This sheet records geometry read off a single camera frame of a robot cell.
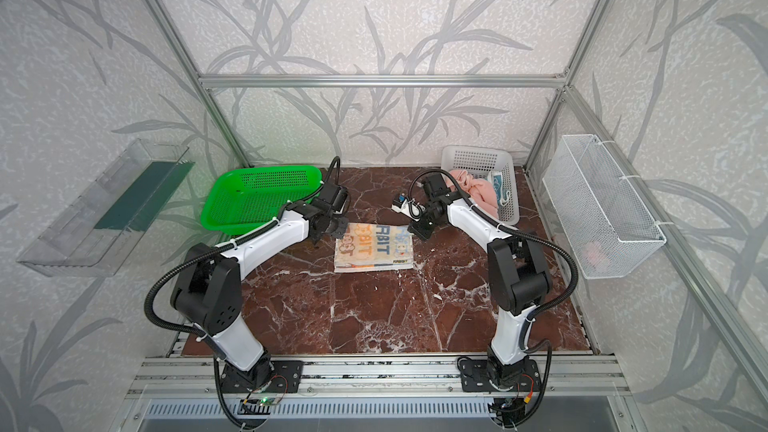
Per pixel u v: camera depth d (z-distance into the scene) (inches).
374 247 38.0
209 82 36.6
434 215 27.8
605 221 24.1
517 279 19.3
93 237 25.2
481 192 39.9
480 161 45.5
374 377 29.7
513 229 20.5
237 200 43.4
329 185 28.8
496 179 43.7
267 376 27.7
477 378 28.9
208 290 18.0
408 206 32.3
